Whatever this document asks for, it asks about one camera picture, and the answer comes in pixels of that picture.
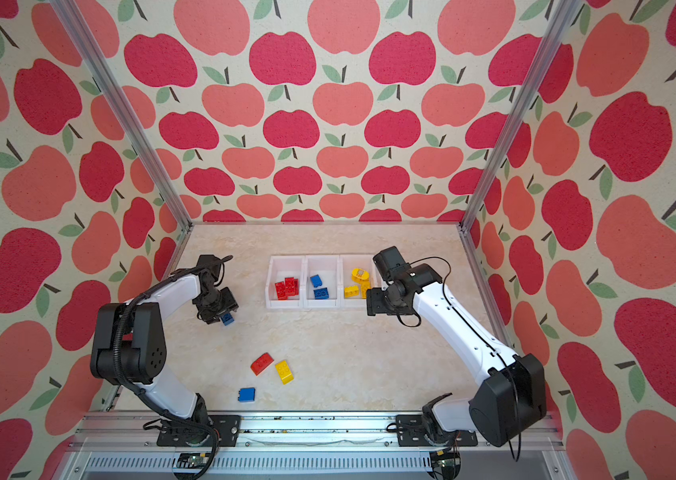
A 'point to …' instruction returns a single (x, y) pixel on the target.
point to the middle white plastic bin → (328, 268)
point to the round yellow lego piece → (360, 276)
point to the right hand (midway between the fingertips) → (388, 305)
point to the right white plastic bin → (348, 263)
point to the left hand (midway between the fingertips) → (234, 312)
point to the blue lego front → (246, 394)
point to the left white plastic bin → (282, 267)
